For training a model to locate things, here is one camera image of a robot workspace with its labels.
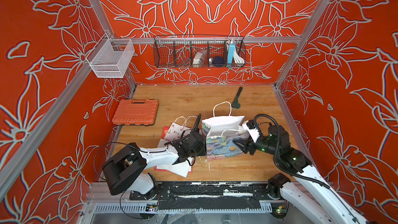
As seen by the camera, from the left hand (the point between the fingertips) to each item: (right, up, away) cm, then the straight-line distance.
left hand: (209, 148), depth 84 cm
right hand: (+11, +10, -13) cm, 20 cm away
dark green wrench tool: (+20, +24, +22) cm, 39 cm away
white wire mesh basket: (-61, +53, +9) cm, 81 cm away
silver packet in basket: (-5, +52, +8) cm, 53 cm away
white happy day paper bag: (-20, +8, +8) cm, 23 cm away
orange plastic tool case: (-46, +19, +14) cm, 52 cm away
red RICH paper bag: (-14, -8, -8) cm, 18 cm away
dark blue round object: (+7, +52, +13) cm, 54 cm away
